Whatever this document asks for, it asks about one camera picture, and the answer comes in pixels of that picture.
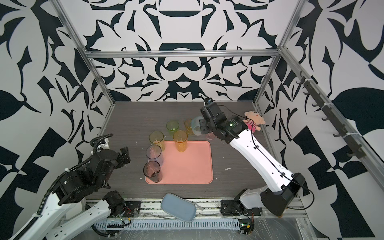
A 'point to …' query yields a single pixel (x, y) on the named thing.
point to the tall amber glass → (181, 138)
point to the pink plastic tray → (181, 162)
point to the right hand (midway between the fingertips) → (206, 121)
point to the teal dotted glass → (196, 125)
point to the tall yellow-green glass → (157, 137)
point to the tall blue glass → (153, 153)
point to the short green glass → (172, 126)
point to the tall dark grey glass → (152, 169)
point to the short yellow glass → (187, 123)
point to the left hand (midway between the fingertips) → (118, 148)
